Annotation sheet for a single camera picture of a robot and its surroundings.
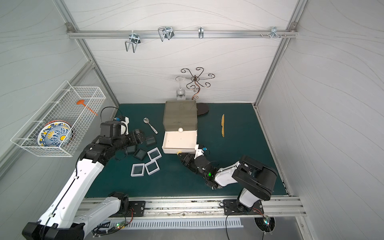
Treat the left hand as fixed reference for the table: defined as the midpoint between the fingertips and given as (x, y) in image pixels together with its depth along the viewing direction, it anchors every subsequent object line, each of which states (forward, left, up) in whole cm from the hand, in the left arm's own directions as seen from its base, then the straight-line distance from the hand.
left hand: (139, 134), depth 75 cm
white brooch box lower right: (-8, -3, -23) cm, 24 cm away
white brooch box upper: (0, -3, -22) cm, 22 cm away
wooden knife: (+25, -48, -23) cm, 59 cm away
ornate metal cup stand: (+41, -33, -23) cm, 58 cm away
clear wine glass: (+33, -18, 0) cm, 38 cm away
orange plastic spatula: (+15, +33, +8) cm, 37 cm away
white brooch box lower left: (-9, +5, -23) cm, 26 cm away
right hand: (-5, -19, -14) cm, 24 cm away
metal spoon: (+27, +8, -22) cm, 36 cm away
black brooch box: (0, +6, -22) cm, 23 cm away
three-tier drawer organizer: (+9, -20, -5) cm, 22 cm away
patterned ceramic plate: (-7, +30, +11) cm, 33 cm away
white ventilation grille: (-35, +2, -24) cm, 43 cm away
